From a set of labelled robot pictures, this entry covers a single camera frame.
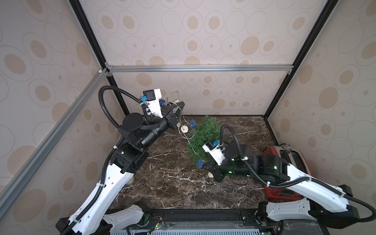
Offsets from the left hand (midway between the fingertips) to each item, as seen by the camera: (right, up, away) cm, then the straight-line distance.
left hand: (189, 104), depth 49 cm
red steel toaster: (+56, -24, +28) cm, 67 cm away
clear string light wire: (-10, +19, +56) cm, 60 cm away
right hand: (+7, -22, +10) cm, 26 cm away
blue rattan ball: (+4, -22, +7) cm, 23 cm away
